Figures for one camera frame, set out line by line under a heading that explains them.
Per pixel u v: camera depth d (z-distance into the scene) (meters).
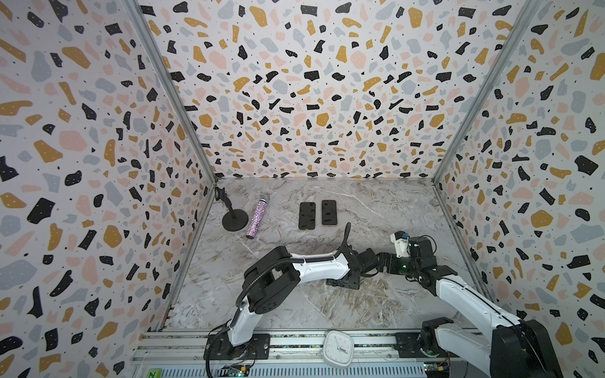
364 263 0.69
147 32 0.73
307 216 1.06
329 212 1.10
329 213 1.10
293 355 0.73
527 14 0.72
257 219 1.03
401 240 0.80
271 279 0.52
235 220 1.03
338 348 0.71
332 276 0.59
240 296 0.42
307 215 1.06
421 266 0.67
